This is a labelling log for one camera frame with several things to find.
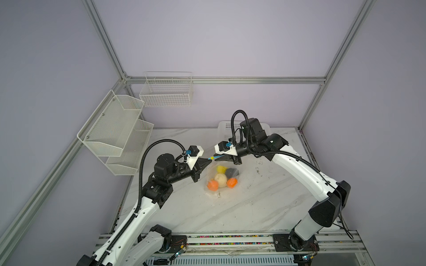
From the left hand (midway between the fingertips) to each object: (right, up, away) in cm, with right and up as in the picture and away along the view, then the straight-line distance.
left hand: (209, 160), depth 68 cm
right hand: (+2, +3, 0) cm, 4 cm away
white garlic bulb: (+6, -12, +18) cm, 22 cm away
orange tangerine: (+1, -14, +14) cm, 19 cm away
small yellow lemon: (+6, -7, +20) cm, 22 cm away
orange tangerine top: (+11, -13, +16) cm, 23 cm away
